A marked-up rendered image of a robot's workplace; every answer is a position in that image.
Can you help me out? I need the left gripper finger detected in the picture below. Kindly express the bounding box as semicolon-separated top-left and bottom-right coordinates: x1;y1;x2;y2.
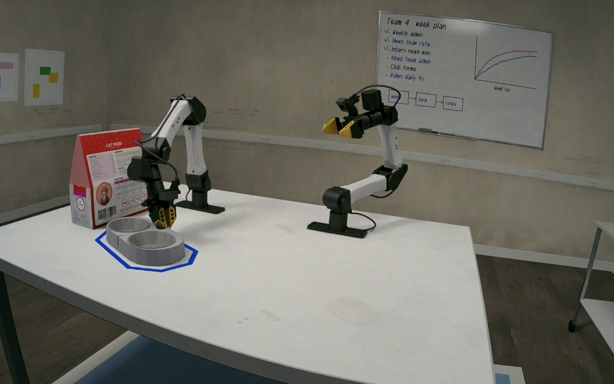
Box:
339;121;354;138
323;118;338;134

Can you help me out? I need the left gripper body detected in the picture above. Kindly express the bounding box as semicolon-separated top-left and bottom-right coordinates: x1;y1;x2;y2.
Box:
334;114;370;139

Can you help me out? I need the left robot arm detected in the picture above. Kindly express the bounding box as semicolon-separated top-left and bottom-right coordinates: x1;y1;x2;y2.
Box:
307;89;408;238

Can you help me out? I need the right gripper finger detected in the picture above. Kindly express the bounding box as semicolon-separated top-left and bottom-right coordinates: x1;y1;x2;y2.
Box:
164;206;177;227
153;207;167;229

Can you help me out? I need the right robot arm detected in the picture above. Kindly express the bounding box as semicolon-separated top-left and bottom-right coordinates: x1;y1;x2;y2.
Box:
127;96;225;214

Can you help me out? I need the blue and red tape strip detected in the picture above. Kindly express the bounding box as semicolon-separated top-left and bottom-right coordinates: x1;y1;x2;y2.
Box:
95;231;199;273

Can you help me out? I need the grey steel bowl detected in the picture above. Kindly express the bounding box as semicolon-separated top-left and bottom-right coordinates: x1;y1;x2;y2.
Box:
107;218;150;233
127;231;175;249

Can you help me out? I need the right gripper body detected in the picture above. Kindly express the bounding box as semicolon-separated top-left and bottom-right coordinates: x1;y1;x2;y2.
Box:
141;181;176;223

